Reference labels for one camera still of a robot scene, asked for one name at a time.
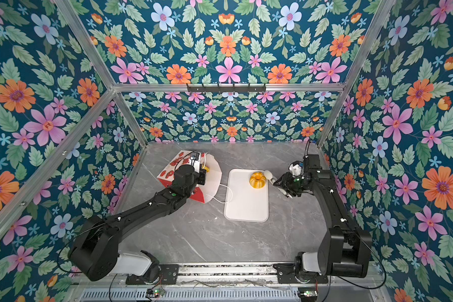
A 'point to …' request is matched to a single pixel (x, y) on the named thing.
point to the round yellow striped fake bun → (257, 180)
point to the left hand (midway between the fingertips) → (203, 160)
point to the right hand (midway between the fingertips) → (277, 184)
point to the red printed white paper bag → (205, 192)
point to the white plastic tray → (243, 202)
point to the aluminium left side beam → (48, 172)
